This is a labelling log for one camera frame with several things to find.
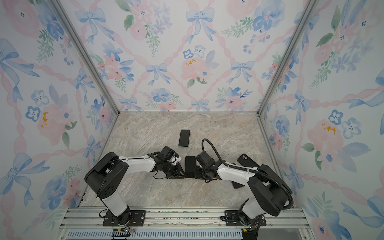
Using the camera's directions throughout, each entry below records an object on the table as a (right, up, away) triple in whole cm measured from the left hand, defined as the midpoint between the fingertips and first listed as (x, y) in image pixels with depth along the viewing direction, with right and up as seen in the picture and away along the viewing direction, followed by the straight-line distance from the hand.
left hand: (186, 175), depth 86 cm
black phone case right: (+37, +7, +7) cm, 38 cm away
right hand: (+5, +1, +2) cm, 5 cm away
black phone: (-3, +21, +17) cm, 27 cm away
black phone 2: (+28, -4, -4) cm, 29 cm away
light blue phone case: (+1, +19, +17) cm, 26 cm away
